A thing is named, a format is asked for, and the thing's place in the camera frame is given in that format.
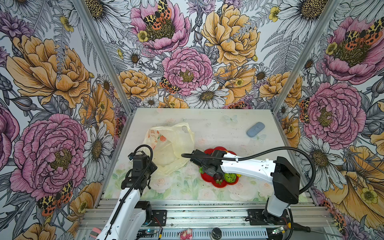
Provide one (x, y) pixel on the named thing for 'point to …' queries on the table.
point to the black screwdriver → (307, 229)
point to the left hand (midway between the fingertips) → (151, 168)
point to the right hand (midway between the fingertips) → (215, 165)
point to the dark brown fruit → (218, 177)
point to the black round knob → (216, 233)
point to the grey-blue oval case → (255, 129)
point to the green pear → (230, 177)
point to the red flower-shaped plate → (210, 179)
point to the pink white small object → (186, 234)
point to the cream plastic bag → (168, 144)
